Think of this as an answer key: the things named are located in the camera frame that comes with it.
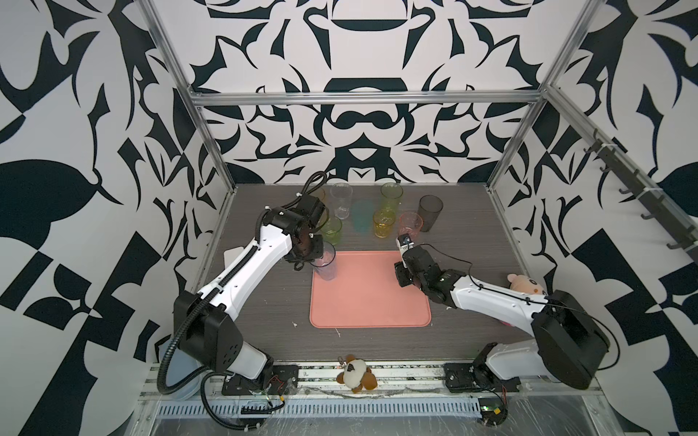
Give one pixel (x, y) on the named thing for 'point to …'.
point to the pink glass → (410, 223)
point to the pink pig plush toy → (524, 283)
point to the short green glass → (331, 232)
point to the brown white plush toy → (356, 375)
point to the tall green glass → (391, 193)
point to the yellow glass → (383, 221)
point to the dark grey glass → (429, 207)
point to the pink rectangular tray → (364, 293)
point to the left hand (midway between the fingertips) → (313, 250)
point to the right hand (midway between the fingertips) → (402, 260)
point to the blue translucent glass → (325, 267)
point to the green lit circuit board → (493, 410)
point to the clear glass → (341, 195)
